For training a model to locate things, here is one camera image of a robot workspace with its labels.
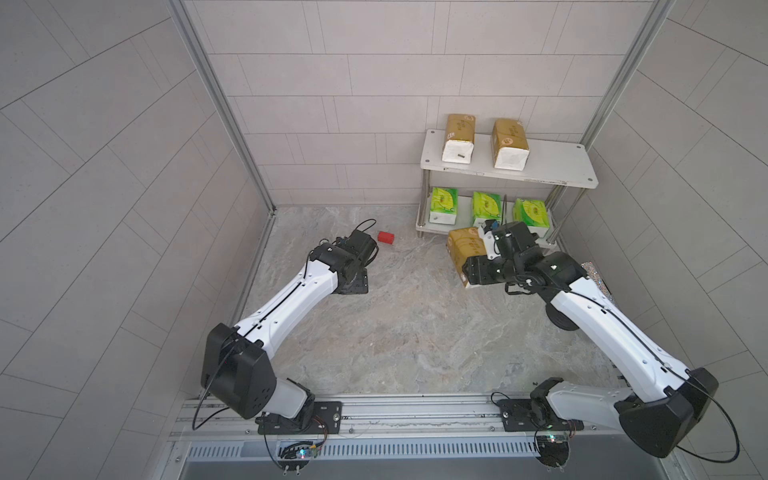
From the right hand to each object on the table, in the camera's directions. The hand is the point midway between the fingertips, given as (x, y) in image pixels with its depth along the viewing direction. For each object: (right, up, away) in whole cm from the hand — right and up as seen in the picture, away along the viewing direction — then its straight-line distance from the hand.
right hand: (471, 266), depth 75 cm
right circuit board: (+18, -42, -6) cm, 46 cm away
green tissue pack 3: (-3, +17, +26) cm, 32 cm away
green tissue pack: (+27, +14, +24) cm, 39 cm away
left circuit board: (-41, -41, -10) cm, 59 cm away
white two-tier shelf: (+30, +30, +16) cm, 45 cm away
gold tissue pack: (-2, +6, 0) cm, 6 cm away
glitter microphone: (+31, -2, 0) cm, 31 cm away
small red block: (-23, +7, +32) cm, 40 cm away
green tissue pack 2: (+11, +17, +27) cm, 34 cm away
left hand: (-32, -6, +7) cm, 33 cm away
